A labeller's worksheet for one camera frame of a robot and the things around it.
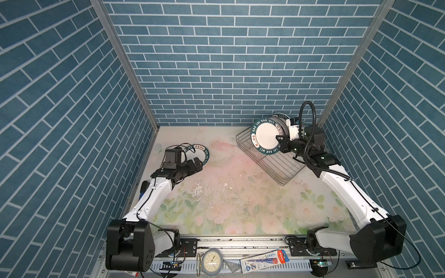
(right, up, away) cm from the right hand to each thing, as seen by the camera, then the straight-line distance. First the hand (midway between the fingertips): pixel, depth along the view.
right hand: (276, 134), depth 78 cm
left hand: (-38, -15, +8) cm, 42 cm away
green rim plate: (-42, -9, +27) cm, 51 cm away
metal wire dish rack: (+9, -18, +21) cm, 29 cm away
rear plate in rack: (+9, +11, +24) cm, 28 cm away
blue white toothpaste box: (-7, -52, -8) cm, 53 cm away
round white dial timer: (-28, -51, -11) cm, 59 cm away
